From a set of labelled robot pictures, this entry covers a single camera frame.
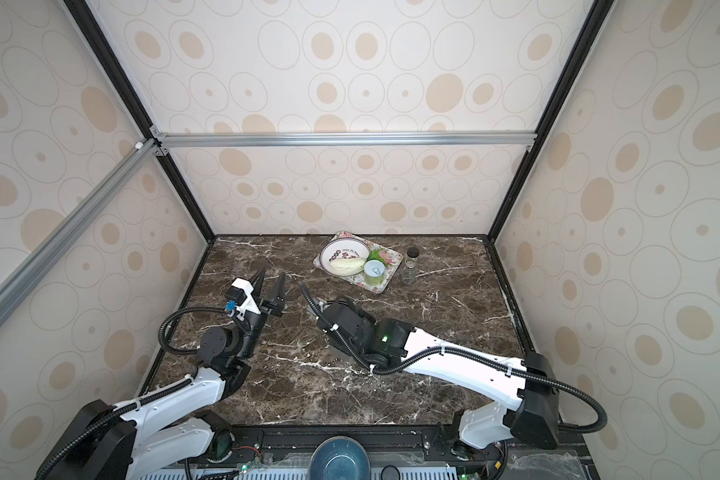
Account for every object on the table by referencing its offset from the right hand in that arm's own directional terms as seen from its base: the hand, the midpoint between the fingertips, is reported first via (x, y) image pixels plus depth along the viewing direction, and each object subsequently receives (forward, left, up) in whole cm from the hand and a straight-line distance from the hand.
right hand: (345, 317), depth 74 cm
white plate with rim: (+42, +4, -20) cm, 47 cm away
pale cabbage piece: (+30, +1, -16) cm, 34 cm away
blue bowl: (-27, +2, -20) cm, 34 cm away
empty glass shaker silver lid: (+25, -20, -16) cm, 36 cm away
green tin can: (+26, -8, -16) cm, 31 cm away
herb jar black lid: (+29, -21, -13) cm, 38 cm away
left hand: (+5, +14, +13) cm, 20 cm away
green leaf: (+31, -8, -12) cm, 35 cm away
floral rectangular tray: (+37, -15, -20) cm, 45 cm away
